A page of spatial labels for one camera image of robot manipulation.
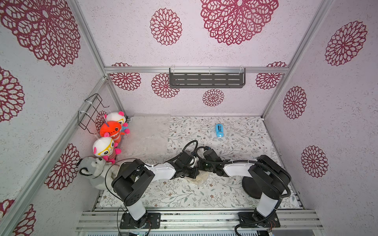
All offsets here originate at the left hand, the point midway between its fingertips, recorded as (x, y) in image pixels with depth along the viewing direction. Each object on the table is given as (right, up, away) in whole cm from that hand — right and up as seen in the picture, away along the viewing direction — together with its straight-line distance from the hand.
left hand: (199, 174), depth 89 cm
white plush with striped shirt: (-52, +17, -9) cm, 55 cm away
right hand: (-3, +6, +3) cm, 7 cm away
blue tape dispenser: (+17, +27, +20) cm, 37 cm away
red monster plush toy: (-52, +28, -1) cm, 59 cm away
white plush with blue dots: (-51, +35, +6) cm, 62 cm away
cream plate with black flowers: (+1, -2, -4) cm, 5 cm away
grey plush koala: (-53, +5, -15) cm, 55 cm away
